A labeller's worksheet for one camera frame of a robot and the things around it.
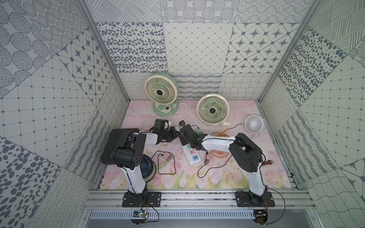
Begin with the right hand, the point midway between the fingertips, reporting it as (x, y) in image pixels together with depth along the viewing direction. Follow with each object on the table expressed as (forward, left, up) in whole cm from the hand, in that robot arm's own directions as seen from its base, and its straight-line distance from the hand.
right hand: (183, 135), depth 95 cm
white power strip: (-13, -6, -2) cm, 14 cm away
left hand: (+3, +2, +1) cm, 4 cm away
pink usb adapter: (-14, +10, -2) cm, 17 cm away
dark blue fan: (-22, +20, 0) cm, 30 cm away
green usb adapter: (+5, -11, -3) cm, 12 cm away
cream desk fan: (+15, -21, +10) cm, 28 cm away
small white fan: (+7, -49, +4) cm, 50 cm away
